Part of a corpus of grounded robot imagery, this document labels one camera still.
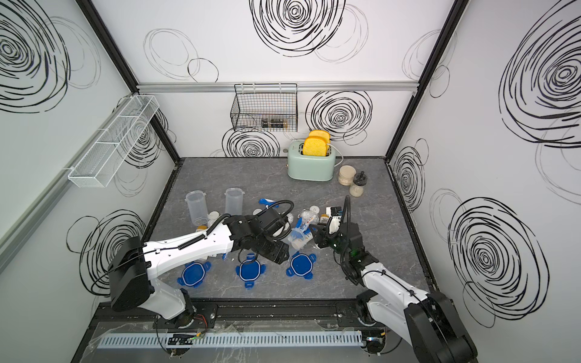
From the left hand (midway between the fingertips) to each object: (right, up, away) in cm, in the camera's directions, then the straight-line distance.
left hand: (283, 255), depth 77 cm
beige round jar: (+29, +28, +30) cm, 50 cm away
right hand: (+11, +8, +6) cm, 16 cm away
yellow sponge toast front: (+13, +41, +22) cm, 48 cm away
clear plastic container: (-40, +14, +24) cm, 48 cm away
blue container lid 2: (+7, -7, +8) cm, 13 cm away
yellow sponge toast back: (+16, +46, +23) cm, 54 cm away
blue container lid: (-13, -8, +6) cm, 16 cm away
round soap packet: (+13, +13, +23) cm, 29 cm away
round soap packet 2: (-32, +10, +21) cm, 40 cm away
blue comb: (-10, +16, +26) cm, 31 cm away
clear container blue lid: (+6, +8, +15) cm, 18 cm away
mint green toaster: (+12, +32, +29) cm, 45 cm away
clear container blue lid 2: (-23, +16, +23) cm, 36 cm away
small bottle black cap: (+32, +25, +20) cm, 46 cm away
